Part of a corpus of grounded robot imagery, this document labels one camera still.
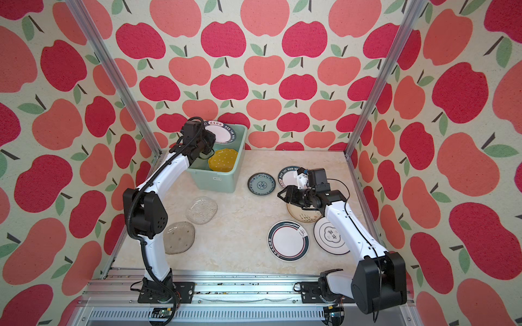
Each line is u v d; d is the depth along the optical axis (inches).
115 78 34.4
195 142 29.6
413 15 27.7
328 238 34.4
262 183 42.3
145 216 20.5
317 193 24.6
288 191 28.7
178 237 34.7
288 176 42.8
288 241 34.2
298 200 28.2
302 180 29.8
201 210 38.1
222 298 29.0
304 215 36.8
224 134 38.8
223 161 45.6
